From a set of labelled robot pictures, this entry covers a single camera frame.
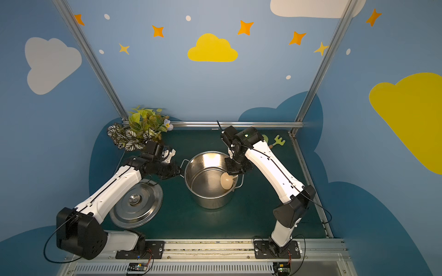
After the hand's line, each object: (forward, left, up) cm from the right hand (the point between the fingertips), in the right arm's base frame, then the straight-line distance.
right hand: (235, 172), depth 74 cm
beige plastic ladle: (+6, +4, -20) cm, 21 cm away
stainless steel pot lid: (-10, +48, -21) cm, 53 cm away
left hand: (+4, +25, -6) cm, 26 cm away
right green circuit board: (-31, -22, -25) cm, 45 cm away
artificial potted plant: (+28, +51, -1) cm, 58 cm away
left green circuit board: (-35, +39, -24) cm, 58 cm away
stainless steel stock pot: (+10, +18, -22) cm, 30 cm away
